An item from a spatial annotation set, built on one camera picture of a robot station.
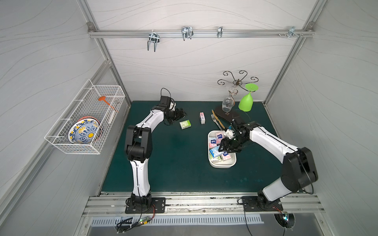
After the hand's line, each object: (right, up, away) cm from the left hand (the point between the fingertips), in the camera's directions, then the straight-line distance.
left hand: (183, 116), depth 97 cm
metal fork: (+23, -2, +14) cm, 26 cm away
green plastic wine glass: (+39, +8, -9) cm, 41 cm away
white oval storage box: (+26, -28, -13) cm, 40 cm away
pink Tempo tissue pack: (+23, -13, -7) cm, 27 cm away
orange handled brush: (-43, +10, -18) cm, 48 cm away
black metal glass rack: (+29, +25, -4) cm, 39 cm away
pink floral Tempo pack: (+19, -16, -6) cm, 25 cm away
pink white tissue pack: (+26, -23, -12) cm, 37 cm away
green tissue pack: (+1, -6, +7) cm, 9 cm away
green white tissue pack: (+21, -26, -12) cm, 35 cm away
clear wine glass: (+28, +9, -7) cm, 30 cm away
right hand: (+24, -19, -13) cm, 34 cm away
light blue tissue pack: (+19, -21, -13) cm, 31 cm away
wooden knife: (+26, -2, +14) cm, 29 cm away
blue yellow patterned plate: (-42, -6, -35) cm, 55 cm away
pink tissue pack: (+13, -1, +7) cm, 15 cm away
